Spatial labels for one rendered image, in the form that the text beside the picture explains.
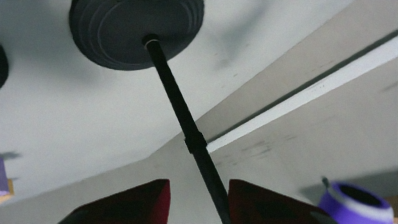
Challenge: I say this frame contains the tan rectangular box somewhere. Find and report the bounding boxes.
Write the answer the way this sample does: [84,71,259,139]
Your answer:
[0,177,14,200]

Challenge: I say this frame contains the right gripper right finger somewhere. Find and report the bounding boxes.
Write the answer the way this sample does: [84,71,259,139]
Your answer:
[228,179,331,224]

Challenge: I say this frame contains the purple box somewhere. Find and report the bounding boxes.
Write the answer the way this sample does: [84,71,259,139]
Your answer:
[0,156,9,194]

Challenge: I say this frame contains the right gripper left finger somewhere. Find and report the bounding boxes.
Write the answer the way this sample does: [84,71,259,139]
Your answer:
[67,179,171,224]

